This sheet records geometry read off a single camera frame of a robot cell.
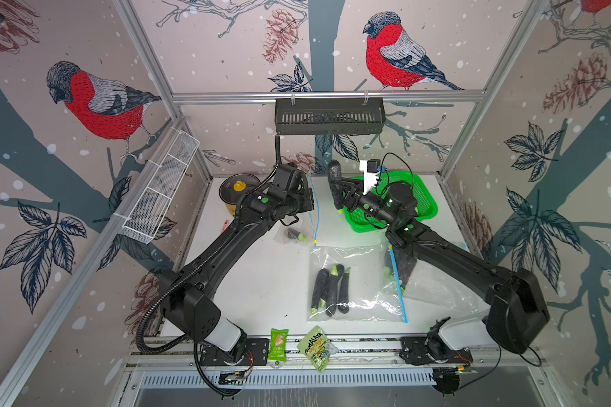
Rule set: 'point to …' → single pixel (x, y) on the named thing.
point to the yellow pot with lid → (234, 186)
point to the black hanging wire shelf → (324, 116)
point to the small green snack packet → (278, 344)
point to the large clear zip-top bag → (355, 283)
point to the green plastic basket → (426, 206)
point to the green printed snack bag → (317, 348)
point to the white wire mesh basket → (147, 216)
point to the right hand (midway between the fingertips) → (335, 178)
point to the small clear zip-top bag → (426, 290)
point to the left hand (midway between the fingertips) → (316, 194)
